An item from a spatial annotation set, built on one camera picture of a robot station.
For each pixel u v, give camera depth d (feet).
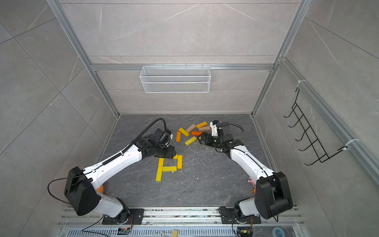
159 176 2.83
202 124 3.71
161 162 3.03
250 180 2.80
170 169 2.95
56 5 2.21
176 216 2.45
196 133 3.56
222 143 2.11
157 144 2.01
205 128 3.62
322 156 1.90
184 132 3.53
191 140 3.38
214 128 2.55
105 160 1.55
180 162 3.04
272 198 1.41
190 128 3.62
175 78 3.24
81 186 1.31
